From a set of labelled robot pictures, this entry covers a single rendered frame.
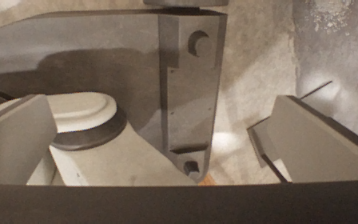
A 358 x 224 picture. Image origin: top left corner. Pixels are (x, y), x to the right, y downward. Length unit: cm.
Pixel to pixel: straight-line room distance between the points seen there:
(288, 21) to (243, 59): 19
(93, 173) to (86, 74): 24
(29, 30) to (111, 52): 15
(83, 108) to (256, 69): 61
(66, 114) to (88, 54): 16
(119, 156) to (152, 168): 6
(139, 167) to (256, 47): 59
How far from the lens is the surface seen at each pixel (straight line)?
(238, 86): 78
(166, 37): 44
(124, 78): 48
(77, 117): 36
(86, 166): 32
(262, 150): 105
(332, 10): 93
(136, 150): 33
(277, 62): 83
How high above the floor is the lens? 62
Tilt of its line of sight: 56 degrees down
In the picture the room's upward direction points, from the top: 156 degrees clockwise
